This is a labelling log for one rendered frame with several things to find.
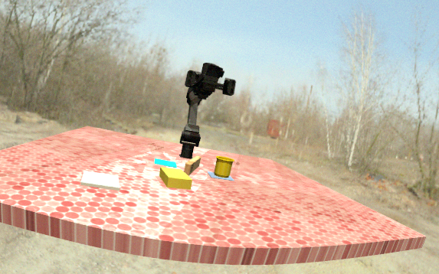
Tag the yellow cup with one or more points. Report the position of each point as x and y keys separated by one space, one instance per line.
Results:
x=223 y=166

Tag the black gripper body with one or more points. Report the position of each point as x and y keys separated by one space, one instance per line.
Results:
x=209 y=84

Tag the yellow block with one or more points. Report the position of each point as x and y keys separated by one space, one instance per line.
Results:
x=175 y=178

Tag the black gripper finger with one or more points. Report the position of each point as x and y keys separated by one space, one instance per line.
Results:
x=227 y=85
x=196 y=79

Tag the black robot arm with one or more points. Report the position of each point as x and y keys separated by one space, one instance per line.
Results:
x=194 y=97

